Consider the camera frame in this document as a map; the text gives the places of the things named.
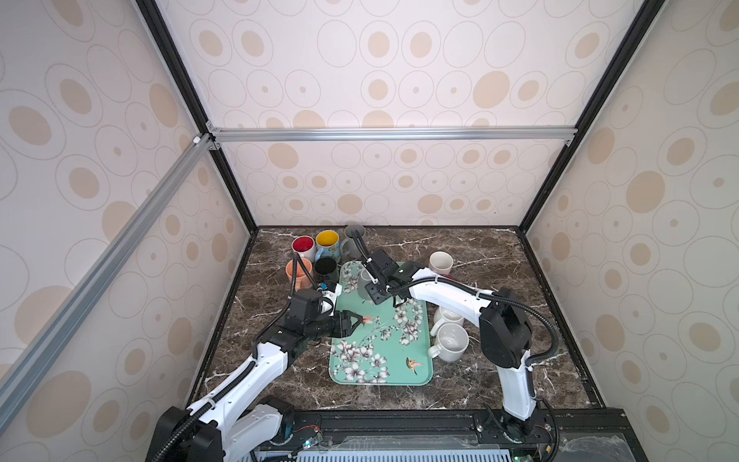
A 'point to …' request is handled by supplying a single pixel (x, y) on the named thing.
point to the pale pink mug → (441, 263)
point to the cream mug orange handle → (302, 282)
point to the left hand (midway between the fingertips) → (363, 318)
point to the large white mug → (443, 317)
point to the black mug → (326, 271)
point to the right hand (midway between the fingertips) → (389, 284)
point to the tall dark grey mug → (348, 246)
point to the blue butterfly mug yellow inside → (327, 244)
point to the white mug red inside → (305, 247)
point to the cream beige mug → (451, 341)
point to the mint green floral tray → (392, 346)
